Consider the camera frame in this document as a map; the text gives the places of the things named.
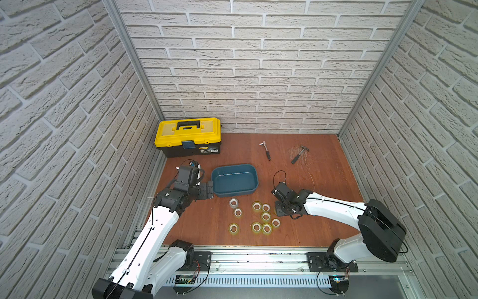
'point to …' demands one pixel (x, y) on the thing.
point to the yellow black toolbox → (188, 137)
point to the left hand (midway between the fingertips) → (204, 183)
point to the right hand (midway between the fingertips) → (282, 208)
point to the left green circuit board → (185, 279)
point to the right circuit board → (338, 283)
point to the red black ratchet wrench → (267, 151)
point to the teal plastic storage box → (234, 180)
